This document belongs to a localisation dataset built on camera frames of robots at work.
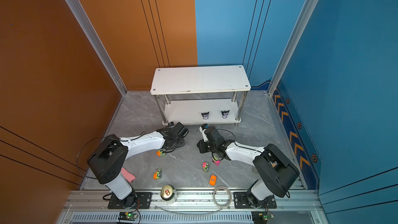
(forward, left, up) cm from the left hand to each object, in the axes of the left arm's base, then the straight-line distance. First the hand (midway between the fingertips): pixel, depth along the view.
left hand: (181, 141), depth 92 cm
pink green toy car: (-15, -15, 0) cm, 21 cm away
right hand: (-4, -9, +3) cm, 11 cm away
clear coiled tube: (-33, -22, -2) cm, 40 cm away
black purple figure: (+12, -14, +10) cm, 21 cm away
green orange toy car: (-8, +12, 0) cm, 14 cm away
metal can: (-29, +2, +9) cm, 30 cm away
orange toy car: (-22, -18, +1) cm, 28 cm away
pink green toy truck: (-13, -21, +1) cm, 25 cm away
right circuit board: (-37, -40, -2) cm, 54 cm away
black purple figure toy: (+13, -26, +10) cm, 31 cm away
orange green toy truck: (-20, +11, +1) cm, 22 cm away
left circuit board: (-37, +22, -3) cm, 43 cm away
